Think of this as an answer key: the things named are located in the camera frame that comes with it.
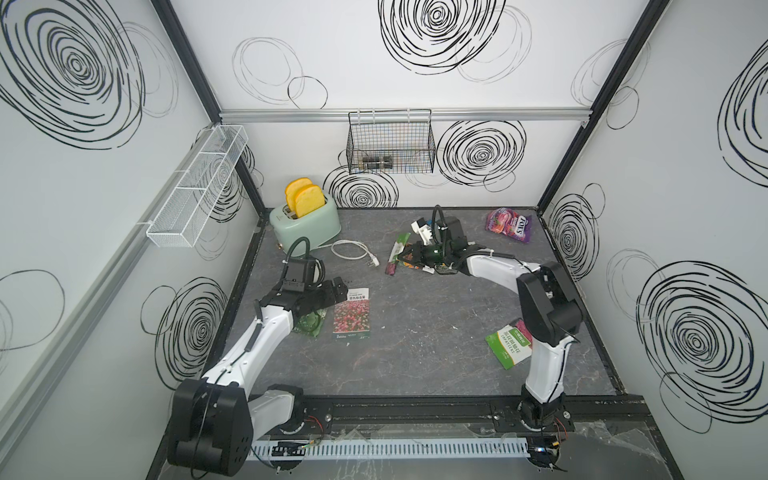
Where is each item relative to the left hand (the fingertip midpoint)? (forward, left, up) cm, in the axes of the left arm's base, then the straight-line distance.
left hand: (334, 292), depth 85 cm
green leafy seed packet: (-5, +8, -11) cm, 14 cm away
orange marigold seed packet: (+9, -20, +3) cm, 22 cm away
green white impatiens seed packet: (+16, -18, +1) cm, 24 cm away
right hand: (+12, -19, +3) cm, 23 cm away
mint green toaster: (+23, +9, +3) cm, 25 cm away
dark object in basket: (+32, -10, +22) cm, 40 cm away
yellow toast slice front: (+29, +11, +10) cm, 32 cm away
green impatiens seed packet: (-10, -52, -9) cm, 54 cm away
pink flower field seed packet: (-3, -4, -10) cm, 12 cm away
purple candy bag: (+36, -59, -6) cm, 69 cm away
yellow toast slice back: (+31, +17, +12) cm, 37 cm away
